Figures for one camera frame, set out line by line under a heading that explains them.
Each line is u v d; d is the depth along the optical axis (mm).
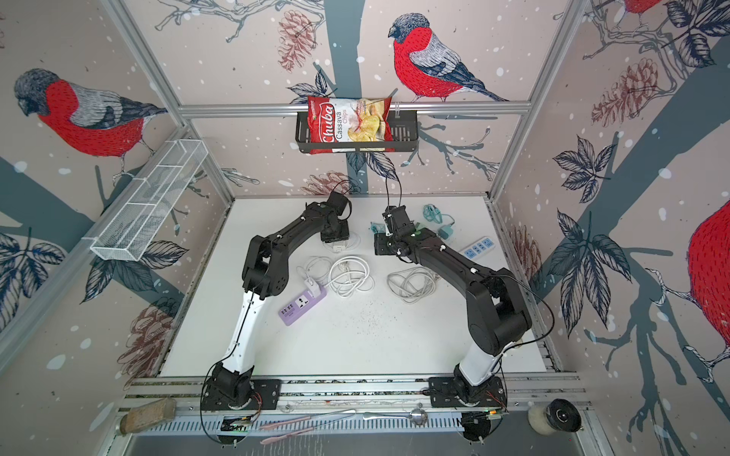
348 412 711
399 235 685
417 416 686
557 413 617
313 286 864
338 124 879
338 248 1010
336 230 911
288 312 856
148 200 779
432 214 1136
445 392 723
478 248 1008
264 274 623
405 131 949
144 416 671
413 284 947
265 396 730
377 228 1091
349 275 956
